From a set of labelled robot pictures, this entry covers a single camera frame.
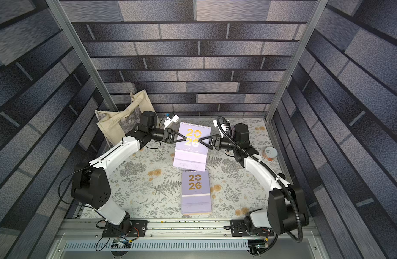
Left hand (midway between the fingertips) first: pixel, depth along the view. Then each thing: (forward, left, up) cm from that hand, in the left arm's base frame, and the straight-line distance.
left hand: (184, 139), depth 72 cm
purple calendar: (-5, -3, -4) cm, 7 cm away
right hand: (+2, -7, -3) cm, 8 cm away
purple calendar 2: (-18, -5, -25) cm, 31 cm away
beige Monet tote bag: (+14, +39, -6) cm, 42 cm away
